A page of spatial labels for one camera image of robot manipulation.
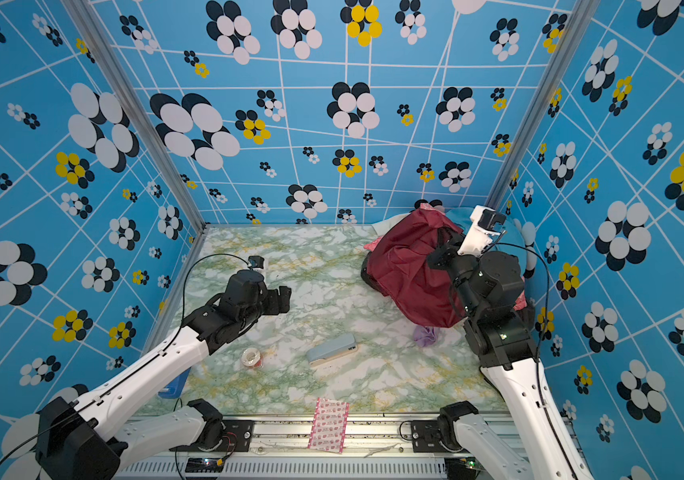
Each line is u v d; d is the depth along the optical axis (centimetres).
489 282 42
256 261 69
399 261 64
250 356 84
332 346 88
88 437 38
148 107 87
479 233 50
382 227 121
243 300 58
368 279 101
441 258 53
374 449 72
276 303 71
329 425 76
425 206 115
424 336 89
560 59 75
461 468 70
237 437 73
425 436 73
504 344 43
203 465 72
